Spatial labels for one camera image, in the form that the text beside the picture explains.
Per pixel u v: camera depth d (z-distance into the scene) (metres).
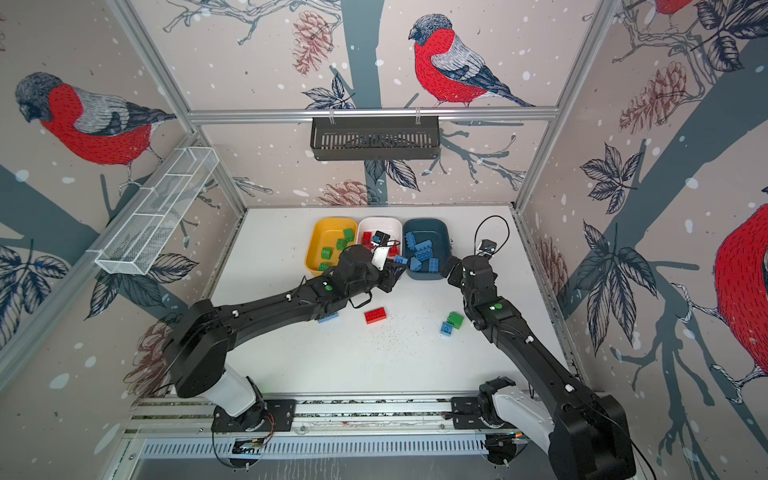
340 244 1.07
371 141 1.07
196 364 0.43
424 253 1.04
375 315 0.90
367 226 1.09
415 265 1.00
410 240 1.03
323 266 0.98
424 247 1.04
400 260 0.79
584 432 0.39
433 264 1.02
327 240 1.10
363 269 0.63
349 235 1.08
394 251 0.74
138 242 0.71
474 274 0.60
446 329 0.88
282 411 0.75
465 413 0.73
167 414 0.76
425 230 1.10
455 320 0.88
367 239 1.09
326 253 1.05
